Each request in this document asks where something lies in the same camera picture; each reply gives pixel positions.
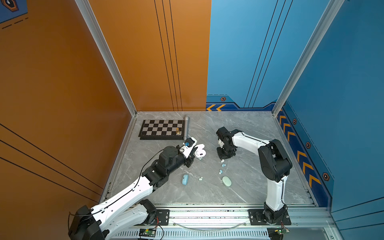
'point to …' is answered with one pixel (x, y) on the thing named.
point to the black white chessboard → (162, 130)
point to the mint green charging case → (226, 181)
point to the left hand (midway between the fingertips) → (196, 145)
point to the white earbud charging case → (200, 152)
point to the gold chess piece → (177, 131)
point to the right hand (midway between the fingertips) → (220, 157)
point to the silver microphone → (186, 119)
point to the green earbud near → (200, 178)
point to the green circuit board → (147, 232)
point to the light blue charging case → (185, 179)
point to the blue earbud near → (221, 171)
